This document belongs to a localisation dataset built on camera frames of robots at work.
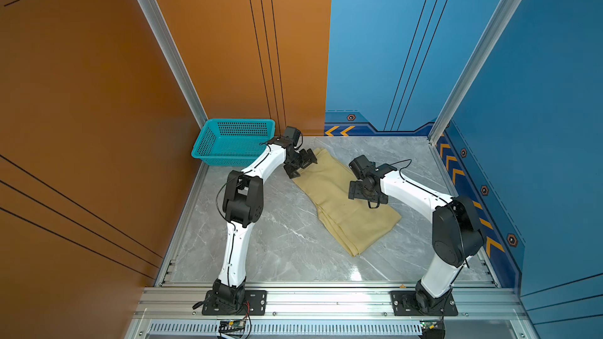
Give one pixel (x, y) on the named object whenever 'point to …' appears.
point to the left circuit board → (232, 326)
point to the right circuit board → (433, 329)
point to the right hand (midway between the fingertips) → (362, 196)
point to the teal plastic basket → (234, 141)
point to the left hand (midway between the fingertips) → (312, 163)
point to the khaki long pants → (354, 224)
